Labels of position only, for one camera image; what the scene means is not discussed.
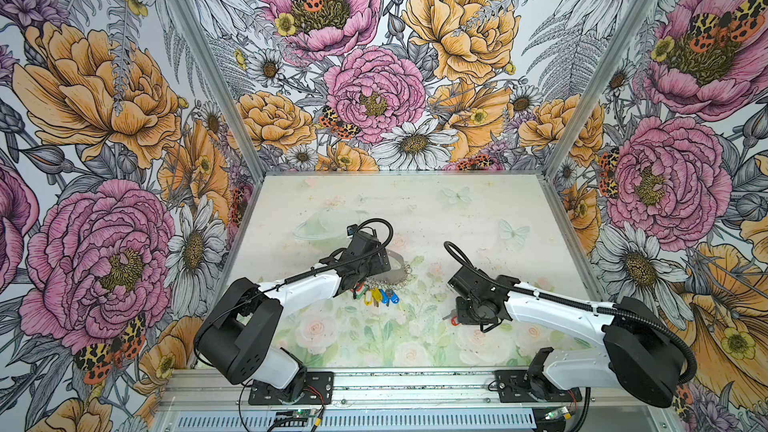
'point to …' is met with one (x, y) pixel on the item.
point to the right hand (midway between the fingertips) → (469, 325)
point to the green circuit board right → (559, 413)
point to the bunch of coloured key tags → (374, 295)
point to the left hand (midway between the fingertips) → (372, 268)
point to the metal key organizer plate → (394, 276)
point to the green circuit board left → (297, 413)
